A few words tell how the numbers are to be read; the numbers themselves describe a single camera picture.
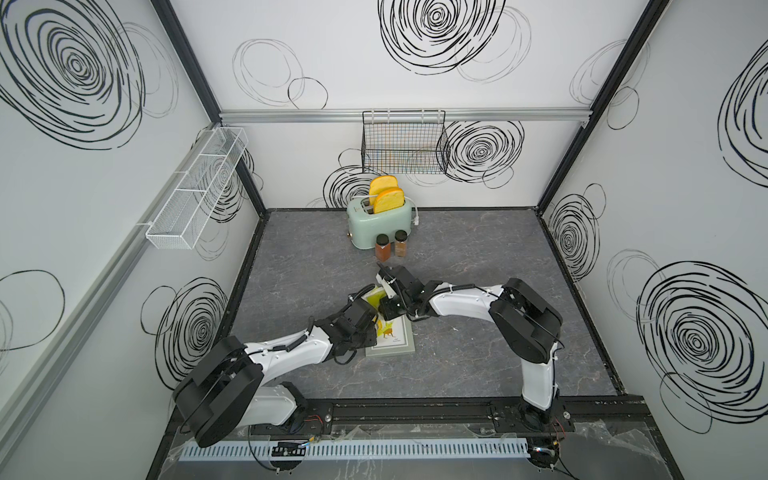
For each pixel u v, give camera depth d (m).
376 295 0.89
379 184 1.00
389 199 0.96
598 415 0.77
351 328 0.67
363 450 0.97
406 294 0.72
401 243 1.01
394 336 0.87
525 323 0.54
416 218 1.11
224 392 0.42
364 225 1.00
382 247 0.99
